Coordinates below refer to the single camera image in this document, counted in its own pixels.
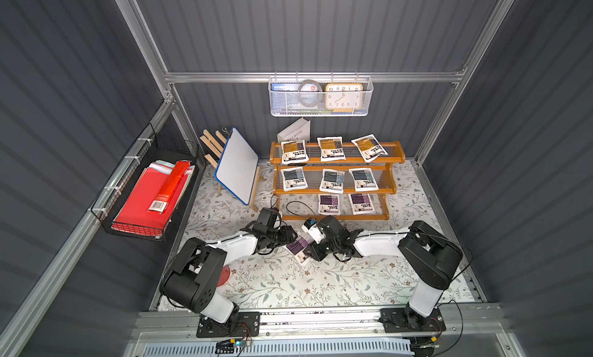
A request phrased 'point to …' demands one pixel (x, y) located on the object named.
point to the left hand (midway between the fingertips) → (294, 238)
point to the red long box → (160, 202)
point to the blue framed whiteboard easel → (238, 168)
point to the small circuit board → (228, 346)
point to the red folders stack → (133, 216)
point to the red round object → (224, 276)
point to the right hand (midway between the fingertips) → (308, 253)
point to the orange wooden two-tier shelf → (344, 189)
